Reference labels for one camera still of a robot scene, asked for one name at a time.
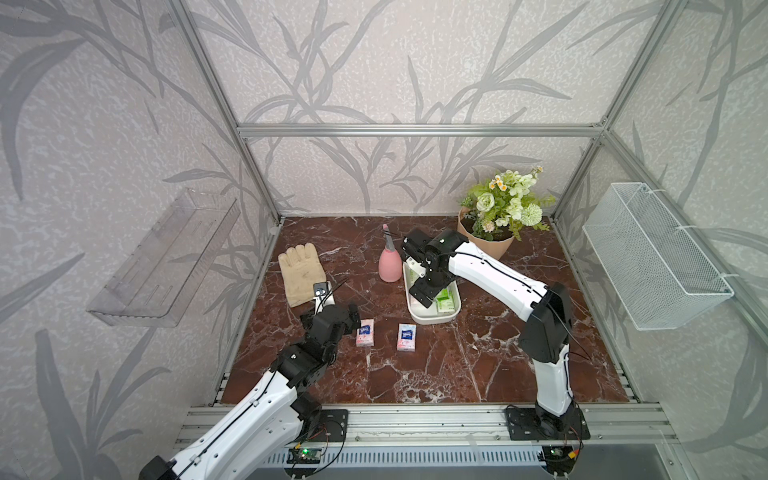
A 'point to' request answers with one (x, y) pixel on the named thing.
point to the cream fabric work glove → (301, 271)
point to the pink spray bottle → (390, 266)
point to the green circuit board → (304, 456)
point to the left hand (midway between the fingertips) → (340, 304)
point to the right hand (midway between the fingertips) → (431, 286)
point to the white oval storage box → (429, 315)
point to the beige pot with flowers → (492, 215)
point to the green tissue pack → (445, 301)
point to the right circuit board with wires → (559, 459)
